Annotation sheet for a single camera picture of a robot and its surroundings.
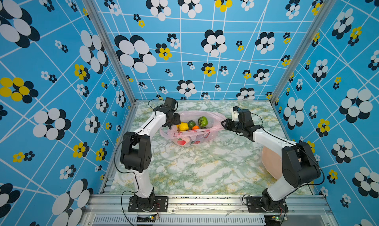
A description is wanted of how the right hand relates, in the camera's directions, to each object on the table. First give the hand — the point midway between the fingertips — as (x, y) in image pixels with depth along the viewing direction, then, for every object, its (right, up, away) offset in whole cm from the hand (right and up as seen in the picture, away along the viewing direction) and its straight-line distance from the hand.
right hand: (224, 122), depth 92 cm
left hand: (-31, +1, +2) cm, 31 cm away
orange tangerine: (-18, -4, +7) cm, 19 cm away
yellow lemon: (-26, -3, +7) cm, 28 cm away
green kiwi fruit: (-13, 0, +9) cm, 16 cm away
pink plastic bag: (-19, -9, -3) cm, 21 cm away
